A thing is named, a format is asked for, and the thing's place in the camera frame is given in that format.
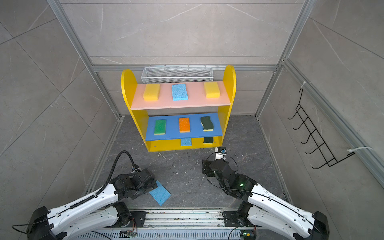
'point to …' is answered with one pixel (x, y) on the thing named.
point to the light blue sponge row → (186, 142)
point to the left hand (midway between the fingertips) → (152, 183)
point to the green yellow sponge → (160, 128)
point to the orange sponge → (184, 125)
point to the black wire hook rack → (330, 160)
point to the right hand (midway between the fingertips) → (208, 160)
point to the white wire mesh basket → (173, 75)
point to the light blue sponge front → (160, 194)
